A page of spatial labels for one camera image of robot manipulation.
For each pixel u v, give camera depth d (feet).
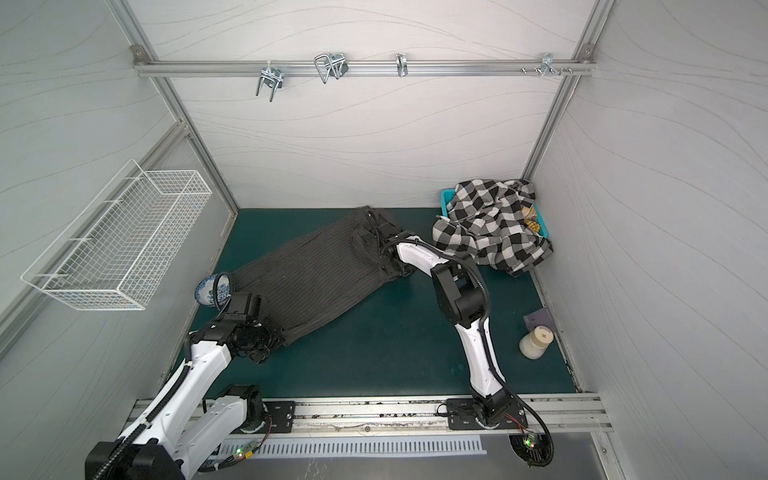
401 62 2.37
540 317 2.82
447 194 3.67
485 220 3.41
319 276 3.22
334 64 2.51
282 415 2.41
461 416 2.40
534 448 2.35
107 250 2.16
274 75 2.57
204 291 3.05
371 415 2.47
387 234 2.75
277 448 2.30
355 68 2.56
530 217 3.42
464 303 1.86
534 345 2.57
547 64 2.51
